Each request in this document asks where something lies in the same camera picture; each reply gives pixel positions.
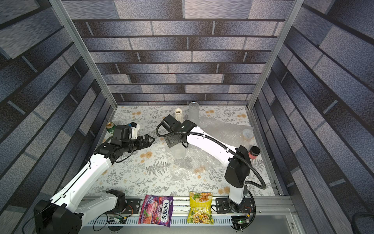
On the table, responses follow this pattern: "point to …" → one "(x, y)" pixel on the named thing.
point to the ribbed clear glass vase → (178, 151)
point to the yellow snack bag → (200, 210)
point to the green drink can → (110, 127)
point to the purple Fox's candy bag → (157, 210)
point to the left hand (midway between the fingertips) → (149, 140)
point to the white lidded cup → (247, 133)
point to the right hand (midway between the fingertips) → (175, 136)
